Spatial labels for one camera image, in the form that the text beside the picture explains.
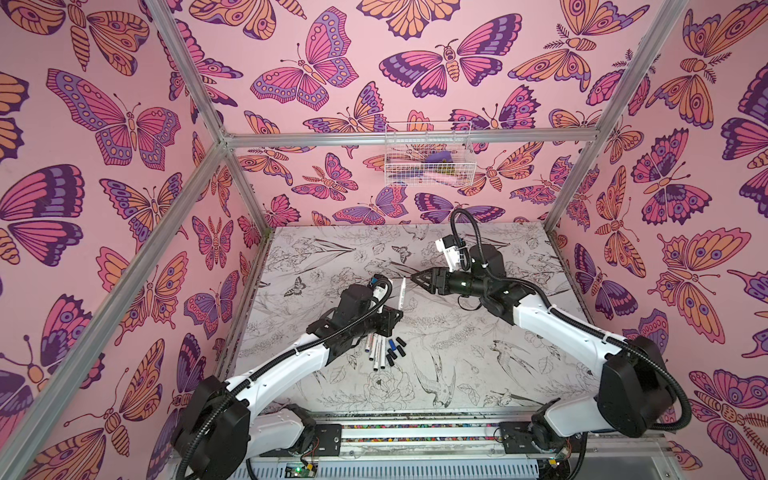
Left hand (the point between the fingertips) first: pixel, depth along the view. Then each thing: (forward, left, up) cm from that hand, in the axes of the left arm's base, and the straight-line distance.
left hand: (403, 311), depth 79 cm
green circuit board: (-33, +25, -17) cm, 45 cm away
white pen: (+3, 0, +2) cm, 4 cm away
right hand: (+6, -4, +8) cm, 11 cm away
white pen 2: (-3, +9, -16) cm, 18 cm away
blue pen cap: (-3, +3, -16) cm, 16 cm away
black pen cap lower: (-7, +4, -16) cm, 18 cm away
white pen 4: (-5, +6, -15) cm, 17 cm away
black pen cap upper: (-2, 0, -15) cm, 15 cm away
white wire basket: (+47, -9, +18) cm, 51 cm away
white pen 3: (-5, +8, -15) cm, 17 cm away
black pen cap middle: (-5, +1, -15) cm, 16 cm away
